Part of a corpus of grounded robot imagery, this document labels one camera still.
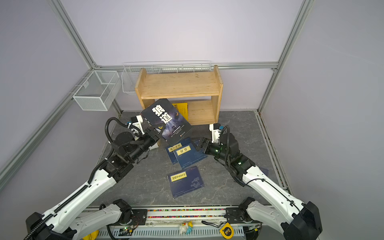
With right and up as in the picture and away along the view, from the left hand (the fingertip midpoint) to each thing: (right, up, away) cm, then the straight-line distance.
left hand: (166, 126), depth 66 cm
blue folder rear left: (-3, -18, +30) cm, 35 cm away
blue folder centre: (+9, -18, +29) cm, 35 cm away
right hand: (+12, -7, +4) cm, 15 cm away
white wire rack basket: (-29, +34, +28) cm, 53 cm away
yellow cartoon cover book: (+5, +11, +23) cm, 26 cm away
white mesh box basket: (-51, +22, +31) cm, 64 cm away
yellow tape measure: (+28, -48, +2) cm, 56 cm away
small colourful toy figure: (+9, -47, +2) cm, 48 cm away
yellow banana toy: (-32, -49, 0) cm, 58 cm away
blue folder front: (+7, -32, +19) cm, 38 cm away
